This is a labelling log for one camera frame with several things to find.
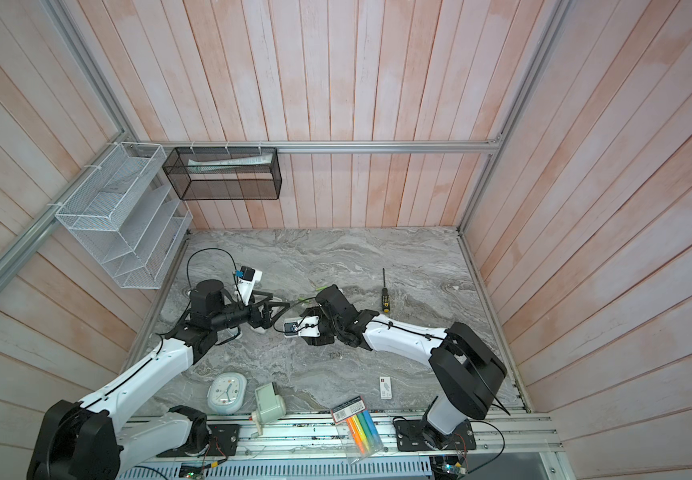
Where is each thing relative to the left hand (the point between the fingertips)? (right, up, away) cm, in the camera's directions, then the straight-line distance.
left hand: (279, 305), depth 79 cm
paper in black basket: (-22, +42, +11) cm, 48 cm away
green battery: (+4, -1, +21) cm, 22 cm away
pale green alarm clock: (-14, -23, -1) cm, 27 cm away
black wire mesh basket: (-25, +43, +25) cm, 56 cm away
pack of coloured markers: (+21, -31, -5) cm, 38 cm away
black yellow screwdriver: (+32, 0, +20) cm, 37 cm away
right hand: (+6, -5, +6) cm, 10 cm away
